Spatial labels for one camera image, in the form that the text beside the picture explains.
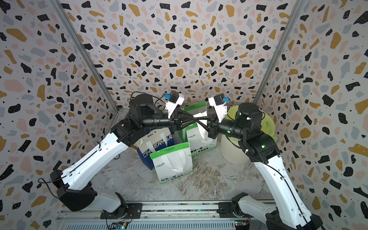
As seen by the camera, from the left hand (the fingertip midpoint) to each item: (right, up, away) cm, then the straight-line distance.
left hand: (195, 118), depth 53 cm
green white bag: (+2, +6, +38) cm, 38 cm away
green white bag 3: (-11, -21, +17) cm, 29 cm away
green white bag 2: (+2, -11, +30) cm, 32 cm away
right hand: (0, -1, 0) cm, 1 cm away
